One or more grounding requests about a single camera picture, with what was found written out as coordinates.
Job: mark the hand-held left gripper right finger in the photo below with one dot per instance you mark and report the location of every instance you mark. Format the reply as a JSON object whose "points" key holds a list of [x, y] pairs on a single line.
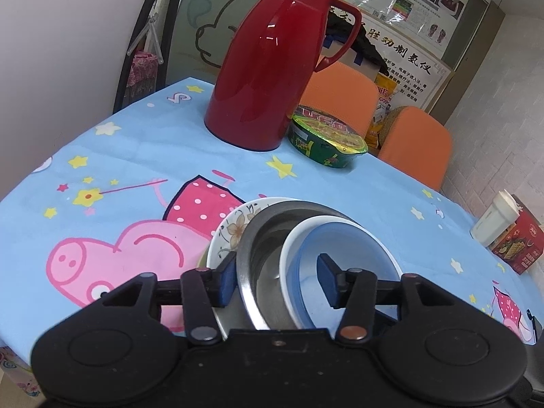
{"points": [[329, 280]]}

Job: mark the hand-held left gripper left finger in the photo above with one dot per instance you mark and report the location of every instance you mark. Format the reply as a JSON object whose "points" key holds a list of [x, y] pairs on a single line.
{"points": [[227, 282]]}

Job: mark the blue plastic bowl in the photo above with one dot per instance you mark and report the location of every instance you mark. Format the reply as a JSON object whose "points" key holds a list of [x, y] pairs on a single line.
{"points": [[357, 250]]}

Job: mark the stainless steel bowl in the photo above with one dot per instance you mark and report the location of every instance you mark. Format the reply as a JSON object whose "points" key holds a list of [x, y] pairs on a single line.
{"points": [[263, 263]]}

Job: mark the white floral plate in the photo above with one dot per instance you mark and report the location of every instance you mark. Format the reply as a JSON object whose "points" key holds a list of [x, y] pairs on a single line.
{"points": [[231, 229]]}

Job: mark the white ribbed bowl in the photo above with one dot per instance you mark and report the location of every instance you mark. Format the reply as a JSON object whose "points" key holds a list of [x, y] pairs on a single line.
{"points": [[289, 242]]}

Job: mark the green instant noodle bowl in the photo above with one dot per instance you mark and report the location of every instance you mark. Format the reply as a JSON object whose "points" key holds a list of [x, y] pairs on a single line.
{"points": [[327, 140]]}

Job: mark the orange chair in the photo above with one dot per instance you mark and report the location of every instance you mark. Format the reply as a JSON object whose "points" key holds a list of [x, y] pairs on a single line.
{"points": [[416, 148], [340, 93]]}

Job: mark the blue cartoon pig tablecloth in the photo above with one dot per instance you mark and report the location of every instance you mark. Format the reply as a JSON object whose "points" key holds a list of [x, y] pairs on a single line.
{"points": [[127, 157]]}

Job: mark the white tumbler with lid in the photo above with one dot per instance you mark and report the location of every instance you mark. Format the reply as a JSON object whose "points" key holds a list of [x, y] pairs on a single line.
{"points": [[493, 221]]}

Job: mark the yellow snack bag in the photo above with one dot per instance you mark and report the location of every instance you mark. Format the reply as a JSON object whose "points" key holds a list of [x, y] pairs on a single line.
{"points": [[382, 102]]}

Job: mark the red cracker box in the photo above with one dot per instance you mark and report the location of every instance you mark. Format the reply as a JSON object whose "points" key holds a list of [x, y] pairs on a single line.
{"points": [[522, 242]]}

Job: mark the red thermos jug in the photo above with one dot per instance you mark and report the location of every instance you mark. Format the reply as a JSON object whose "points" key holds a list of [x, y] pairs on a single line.
{"points": [[263, 63]]}

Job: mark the pink patterned cloth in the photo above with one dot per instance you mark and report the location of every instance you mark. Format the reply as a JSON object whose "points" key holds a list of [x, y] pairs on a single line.
{"points": [[142, 74]]}

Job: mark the floral patterned cloth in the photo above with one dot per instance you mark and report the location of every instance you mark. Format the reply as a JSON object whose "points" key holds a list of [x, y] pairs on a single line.
{"points": [[17, 374]]}

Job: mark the black cloth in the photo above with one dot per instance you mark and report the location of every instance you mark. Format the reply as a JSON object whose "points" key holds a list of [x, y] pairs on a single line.
{"points": [[365, 42]]}

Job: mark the frosted glass door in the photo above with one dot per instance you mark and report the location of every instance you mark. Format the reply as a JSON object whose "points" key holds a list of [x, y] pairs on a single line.
{"points": [[212, 17]]}

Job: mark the white text wall poster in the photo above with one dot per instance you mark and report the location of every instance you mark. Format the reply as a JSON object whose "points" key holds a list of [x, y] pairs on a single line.
{"points": [[408, 59]]}

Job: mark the black metal frame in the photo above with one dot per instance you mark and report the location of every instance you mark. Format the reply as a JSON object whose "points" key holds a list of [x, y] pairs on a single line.
{"points": [[131, 42]]}

